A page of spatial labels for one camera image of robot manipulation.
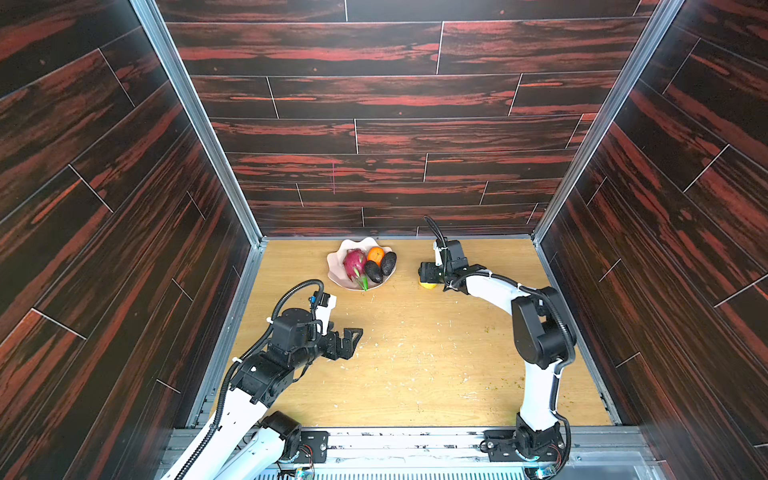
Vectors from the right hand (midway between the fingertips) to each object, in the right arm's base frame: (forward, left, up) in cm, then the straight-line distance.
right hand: (435, 267), depth 102 cm
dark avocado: (-3, +21, +1) cm, 22 cm away
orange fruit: (+4, +21, +2) cm, 21 cm away
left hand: (-31, +25, +13) cm, 42 cm away
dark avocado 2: (0, +16, +2) cm, 16 cm away
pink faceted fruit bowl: (-1, +35, -2) cm, 35 cm away
